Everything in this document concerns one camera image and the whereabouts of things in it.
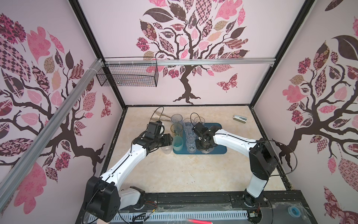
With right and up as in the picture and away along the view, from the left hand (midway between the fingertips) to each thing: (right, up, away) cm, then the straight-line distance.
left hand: (169, 142), depth 82 cm
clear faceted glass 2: (+14, -3, +12) cm, 19 cm away
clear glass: (+25, -6, +3) cm, 26 cm away
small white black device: (+55, +14, +27) cm, 63 cm away
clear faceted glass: (+12, +5, -6) cm, 15 cm away
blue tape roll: (+67, -34, -12) cm, 76 cm away
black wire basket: (-24, +47, +12) cm, 54 cm away
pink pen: (+17, -37, -14) cm, 44 cm away
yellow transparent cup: (+4, +8, +11) cm, 14 cm away
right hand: (+19, -3, +6) cm, 21 cm away
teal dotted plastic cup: (+5, -2, +10) cm, 11 cm away
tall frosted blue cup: (+4, +14, +16) cm, 22 cm away
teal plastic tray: (+30, -5, +1) cm, 30 cm away
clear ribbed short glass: (+20, +14, +16) cm, 30 cm away
